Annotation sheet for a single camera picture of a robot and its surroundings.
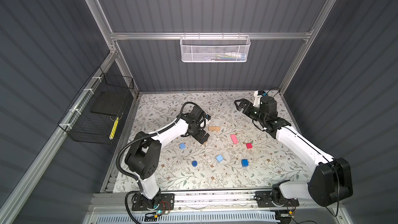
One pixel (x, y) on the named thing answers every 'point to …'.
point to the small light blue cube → (182, 145)
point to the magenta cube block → (249, 145)
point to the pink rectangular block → (234, 139)
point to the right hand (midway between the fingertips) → (241, 105)
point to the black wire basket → (97, 114)
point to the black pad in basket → (109, 102)
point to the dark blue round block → (194, 163)
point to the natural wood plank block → (214, 128)
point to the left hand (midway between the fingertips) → (200, 134)
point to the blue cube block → (244, 163)
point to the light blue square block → (219, 158)
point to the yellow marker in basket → (114, 129)
